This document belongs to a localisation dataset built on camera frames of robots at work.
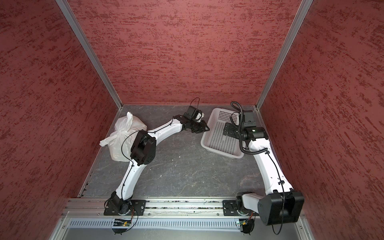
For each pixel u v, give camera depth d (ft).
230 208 2.41
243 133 1.77
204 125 2.96
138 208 2.43
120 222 2.39
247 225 2.31
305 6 2.33
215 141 3.28
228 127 2.34
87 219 2.39
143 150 1.96
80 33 2.64
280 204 1.24
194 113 2.62
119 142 2.92
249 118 1.93
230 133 2.29
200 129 2.84
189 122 2.52
